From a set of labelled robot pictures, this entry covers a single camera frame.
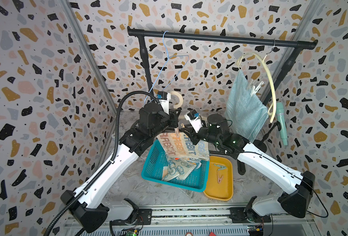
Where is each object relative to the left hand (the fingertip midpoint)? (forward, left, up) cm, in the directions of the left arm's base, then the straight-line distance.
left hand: (182, 109), depth 64 cm
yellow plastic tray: (-19, -21, -43) cm, 52 cm away
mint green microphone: (+6, -53, -12) cm, 54 cm away
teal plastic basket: (-8, +17, -40) cm, 45 cm away
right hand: (-4, -1, -9) cm, 9 cm away
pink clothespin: (-16, -21, -41) cm, 49 cm away
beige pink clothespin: (-4, +3, -11) cm, 12 cm away
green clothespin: (-9, -24, -41) cm, 48 cm away
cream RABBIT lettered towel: (-6, 0, -20) cm, 21 cm away
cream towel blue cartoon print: (-10, +2, -37) cm, 39 cm away
